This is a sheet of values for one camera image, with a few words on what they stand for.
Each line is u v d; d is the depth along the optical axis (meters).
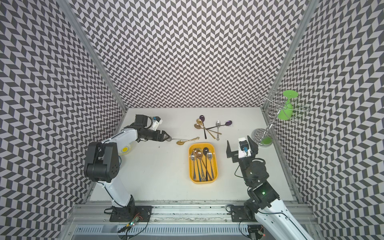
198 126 1.09
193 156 0.92
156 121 0.88
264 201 0.52
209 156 0.91
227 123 1.05
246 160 0.63
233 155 0.62
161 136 0.86
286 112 0.75
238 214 0.74
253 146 0.63
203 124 1.09
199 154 0.94
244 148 0.56
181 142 0.99
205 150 0.94
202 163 0.91
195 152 0.94
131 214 0.67
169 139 0.98
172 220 0.74
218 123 1.08
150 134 0.86
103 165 0.49
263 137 0.97
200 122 1.10
